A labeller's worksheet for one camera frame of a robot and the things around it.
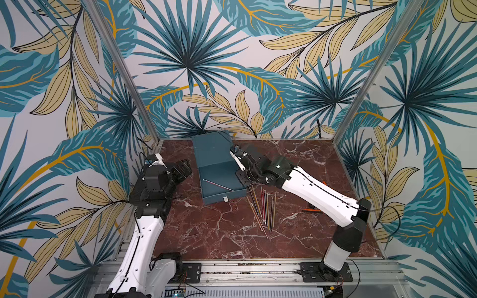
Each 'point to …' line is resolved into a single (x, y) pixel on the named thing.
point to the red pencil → (264, 202)
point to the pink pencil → (218, 185)
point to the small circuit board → (174, 292)
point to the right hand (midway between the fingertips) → (242, 170)
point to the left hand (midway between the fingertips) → (181, 167)
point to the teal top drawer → (220, 183)
